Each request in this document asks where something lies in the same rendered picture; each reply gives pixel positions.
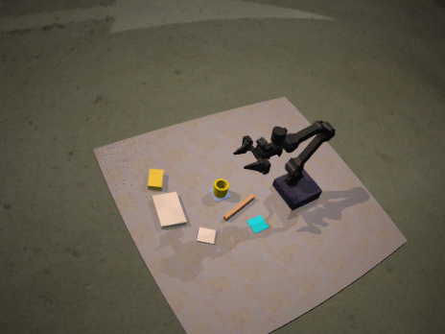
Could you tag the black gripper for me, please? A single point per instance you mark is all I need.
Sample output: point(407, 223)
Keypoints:
point(261, 165)

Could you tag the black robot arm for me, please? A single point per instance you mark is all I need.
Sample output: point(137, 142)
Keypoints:
point(279, 140)

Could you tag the yellow block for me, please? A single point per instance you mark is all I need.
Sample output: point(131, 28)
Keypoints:
point(155, 180)

